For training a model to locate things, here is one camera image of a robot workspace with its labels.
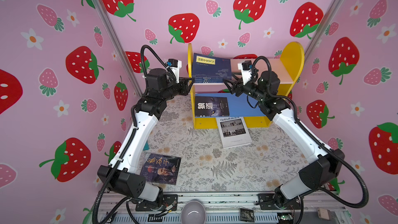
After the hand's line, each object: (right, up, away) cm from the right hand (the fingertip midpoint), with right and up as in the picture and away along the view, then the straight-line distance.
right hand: (226, 76), depth 69 cm
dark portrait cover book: (-35, -48, +15) cm, 61 cm away
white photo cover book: (+8, -29, +27) cm, 40 cm away
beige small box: (+45, -63, +1) cm, 78 cm away
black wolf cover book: (-6, -13, +25) cm, 29 cm away
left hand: (-15, -1, -1) cm, 15 cm away
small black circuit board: (+9, -63, 0) cm, 64 cm away
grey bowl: (-15, -63, +2) cm, 65 cm away
